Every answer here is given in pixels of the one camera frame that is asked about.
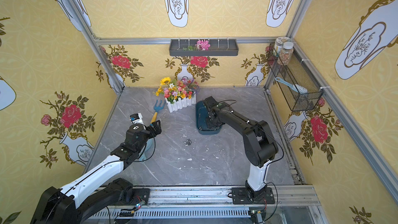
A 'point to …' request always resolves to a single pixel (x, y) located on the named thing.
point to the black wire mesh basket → (295, 73)
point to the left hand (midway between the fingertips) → (147, 123)
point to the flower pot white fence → (179, 94)
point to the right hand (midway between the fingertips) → (216, 121)
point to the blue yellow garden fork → (157, 109)
